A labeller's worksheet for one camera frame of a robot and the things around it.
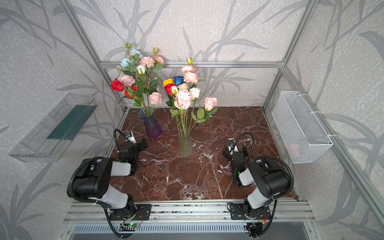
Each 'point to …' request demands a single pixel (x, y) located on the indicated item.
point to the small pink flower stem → (155, 98)
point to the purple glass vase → (152, 128)
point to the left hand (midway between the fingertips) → (138, 133)
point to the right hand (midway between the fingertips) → (235, 140)
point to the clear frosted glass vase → (186, 145)
